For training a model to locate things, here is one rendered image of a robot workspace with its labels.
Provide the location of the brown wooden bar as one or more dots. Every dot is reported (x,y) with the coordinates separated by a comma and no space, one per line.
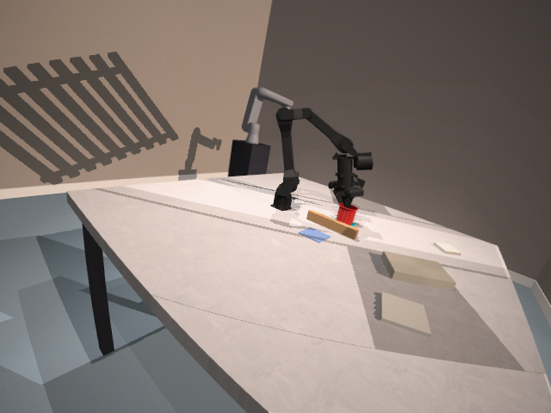
(332,224)

